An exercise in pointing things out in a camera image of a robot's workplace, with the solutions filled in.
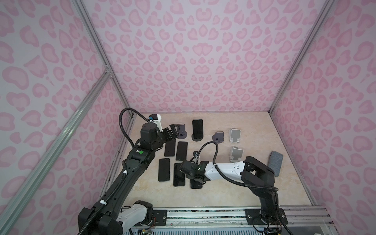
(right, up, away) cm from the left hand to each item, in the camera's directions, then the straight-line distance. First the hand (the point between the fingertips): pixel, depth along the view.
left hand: (175, 125), depth 75 cm
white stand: (+36, -18, +15) cm, 43 cm away
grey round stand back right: (+28, -8, +29) cm, 41 cm away
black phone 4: (+2, -17, +23) cm, 29 cm away
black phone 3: (-6, -15, +23) cm, 28 cm away
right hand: (+9, -28, +14) cm, 32 cm away
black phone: (-9, -27, +16) cm, 32 cm away
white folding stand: (+38, -7, +26) cm, 47 cm away
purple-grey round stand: (+2, -6, +29) cm, 29 cm away
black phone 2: (+12, -2, +23) cm, 26 cm away
